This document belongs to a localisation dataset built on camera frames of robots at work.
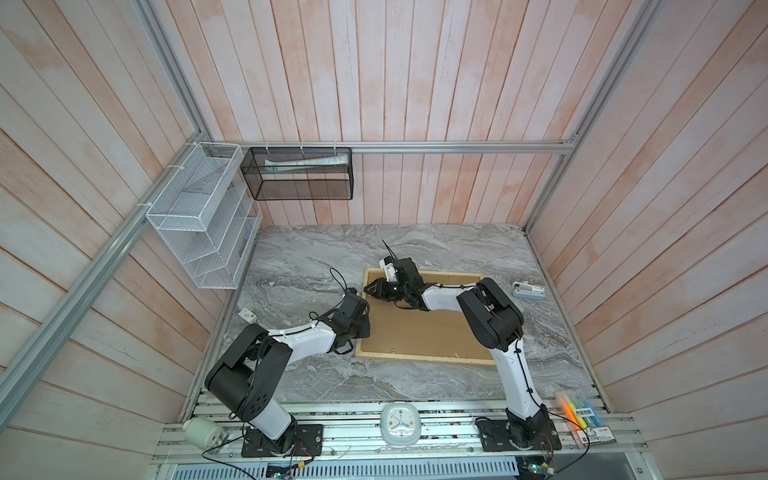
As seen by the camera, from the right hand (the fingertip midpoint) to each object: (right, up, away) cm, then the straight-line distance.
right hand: (365, 290), depth 100 cm
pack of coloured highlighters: (+57, -29, -23) cm, 68 cm away
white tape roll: (-36, -29, -32) cm, 56 cm away
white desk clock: (+10, -31, -26) cm, 42 cm away
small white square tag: (-38, -8, -5) cm, 39 cm away
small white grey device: (+54, 0, +1) cm, 54 cm away
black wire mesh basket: (-23, +41, +4) cm, 48 cm away
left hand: (0, -12, -7) cm, 14 cm away
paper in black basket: (-24, +40, -10) cm, 47 cm away
